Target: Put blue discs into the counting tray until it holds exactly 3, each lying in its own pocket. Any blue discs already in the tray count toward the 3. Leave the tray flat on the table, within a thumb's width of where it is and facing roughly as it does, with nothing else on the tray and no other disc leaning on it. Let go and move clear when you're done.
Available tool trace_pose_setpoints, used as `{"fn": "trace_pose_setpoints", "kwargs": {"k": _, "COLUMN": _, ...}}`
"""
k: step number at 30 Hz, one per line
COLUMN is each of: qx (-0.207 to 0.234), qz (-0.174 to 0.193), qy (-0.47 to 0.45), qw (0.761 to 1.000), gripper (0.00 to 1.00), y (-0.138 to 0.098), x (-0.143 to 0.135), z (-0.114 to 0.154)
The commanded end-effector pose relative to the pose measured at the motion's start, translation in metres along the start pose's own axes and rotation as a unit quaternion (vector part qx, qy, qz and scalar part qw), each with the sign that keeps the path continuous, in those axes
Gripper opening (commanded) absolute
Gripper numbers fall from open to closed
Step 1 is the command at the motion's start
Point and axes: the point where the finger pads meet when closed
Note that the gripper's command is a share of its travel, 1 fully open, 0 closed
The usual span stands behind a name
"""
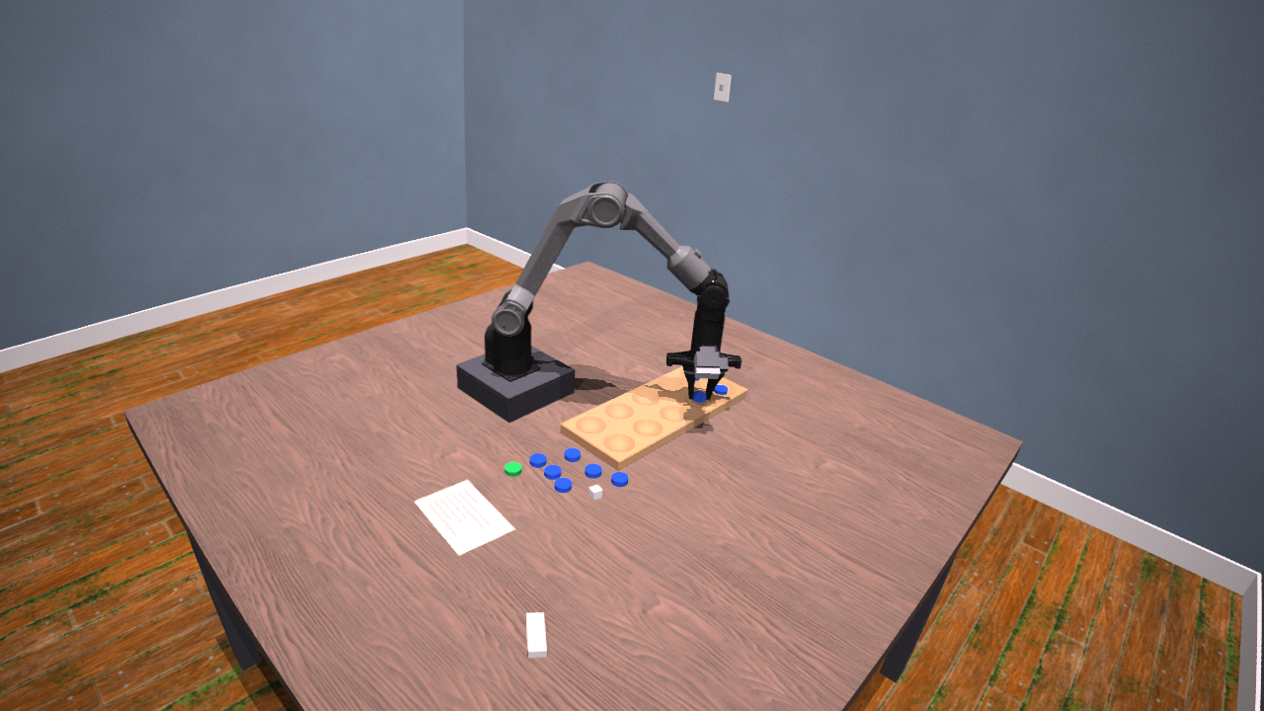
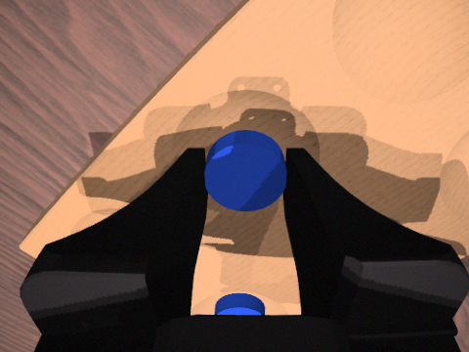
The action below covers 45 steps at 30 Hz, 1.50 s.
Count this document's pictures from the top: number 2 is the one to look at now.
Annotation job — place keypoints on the tan tray with round pockets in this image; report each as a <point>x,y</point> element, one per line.
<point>376,91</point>

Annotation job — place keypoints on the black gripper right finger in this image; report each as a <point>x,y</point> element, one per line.
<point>392,289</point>

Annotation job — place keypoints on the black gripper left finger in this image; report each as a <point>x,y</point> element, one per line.
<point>107,288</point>

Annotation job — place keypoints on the blue disc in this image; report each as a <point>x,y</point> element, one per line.
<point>239,304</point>
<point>245,171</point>

